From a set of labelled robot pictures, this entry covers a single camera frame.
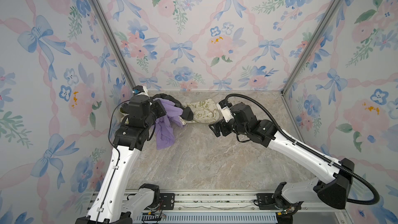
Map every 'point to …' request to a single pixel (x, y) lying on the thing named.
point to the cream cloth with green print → (205, 111)
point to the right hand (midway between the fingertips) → (216, 120)
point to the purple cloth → (165, 136)
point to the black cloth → (187, 113)
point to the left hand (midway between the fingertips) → (161, 99)
